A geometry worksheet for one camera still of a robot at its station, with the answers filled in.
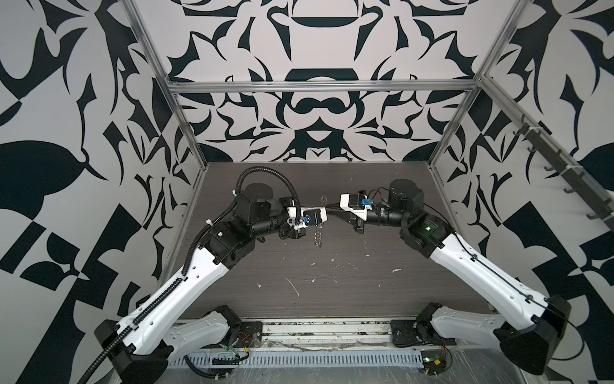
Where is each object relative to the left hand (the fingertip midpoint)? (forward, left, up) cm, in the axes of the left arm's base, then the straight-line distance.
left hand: (318, 199), depth 62 cm
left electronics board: (-31, +28, -39) cm, 57 cm away
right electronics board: (-33, -33, -37) cm, 60 cm away
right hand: (-1, -3, -1) cm, 3 cm away
